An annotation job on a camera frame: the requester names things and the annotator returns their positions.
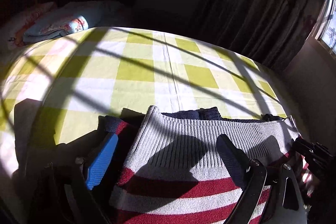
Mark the white barred window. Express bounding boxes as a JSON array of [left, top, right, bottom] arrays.
[[314, 0, 336, 58]]

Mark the green white checked bedsheet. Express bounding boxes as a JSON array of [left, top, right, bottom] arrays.
[[1, 27, 289, 175]]

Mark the pink floral pillow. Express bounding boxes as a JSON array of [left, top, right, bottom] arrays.
[[0, 2, 56, 52]]

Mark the red white striped sweater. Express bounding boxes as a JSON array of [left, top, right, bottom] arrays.
[[98, 105, 318, 224]]

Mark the light blue floral pillow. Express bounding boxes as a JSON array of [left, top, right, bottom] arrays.
[[22, 1, 104, 44]]

